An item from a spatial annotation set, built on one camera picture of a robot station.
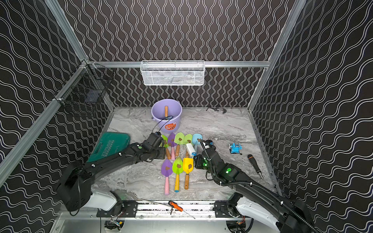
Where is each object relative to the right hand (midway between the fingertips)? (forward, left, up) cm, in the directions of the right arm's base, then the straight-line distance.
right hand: (194, 156), depth 79 cm
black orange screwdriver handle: (+4, -37, -13) cm, 39 cm away
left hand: (+4, +16, -4) cm, 17 cm away
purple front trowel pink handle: (-2, +16, -14) cm, 21 cm away
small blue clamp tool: (+11, -26, -10) cm, 30 cm away
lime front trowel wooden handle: (+37, +20, -2) cm, 42 cm away
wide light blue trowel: (+22, -1, -13) cm, 26 cm away
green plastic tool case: (+13, +54, -7) cm, 56 cm away
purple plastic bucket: (+24, +16, -2) cm, 29 cm away
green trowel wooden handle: (+20, +4, -12) cm, 24 cm away
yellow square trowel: (+1, +4, -14) cm, 14 cm away
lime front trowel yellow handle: (-1, +10, -13) cm, 17 cm away
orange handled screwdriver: (-21, +10, -13) cm, 27 cm away
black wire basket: (+45, +71, +15) cm, 85 cm away
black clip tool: (+50, -20, -13) cm, 56 cm away
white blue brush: (+6, +2, -3) cm, 6 cm away
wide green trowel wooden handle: (+20, +10, -13) cm, 25 cm away
